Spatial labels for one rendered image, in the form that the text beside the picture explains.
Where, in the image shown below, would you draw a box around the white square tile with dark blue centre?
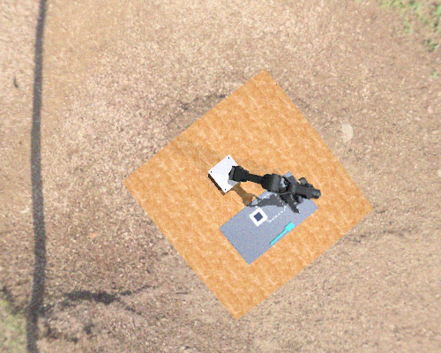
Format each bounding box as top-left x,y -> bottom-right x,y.
250,208 -> 267,225

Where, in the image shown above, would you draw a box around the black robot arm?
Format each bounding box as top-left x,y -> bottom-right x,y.
229,166 -> 322,199

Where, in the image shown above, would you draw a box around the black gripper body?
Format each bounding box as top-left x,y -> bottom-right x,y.
278,177 -> 308,200

